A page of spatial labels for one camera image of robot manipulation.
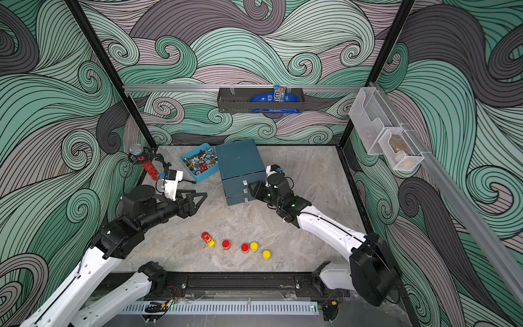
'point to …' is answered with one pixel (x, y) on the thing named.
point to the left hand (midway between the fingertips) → (200, 191)
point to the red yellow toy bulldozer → (208, 239)
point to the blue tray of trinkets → (201, 161)
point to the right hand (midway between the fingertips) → (252, 185)
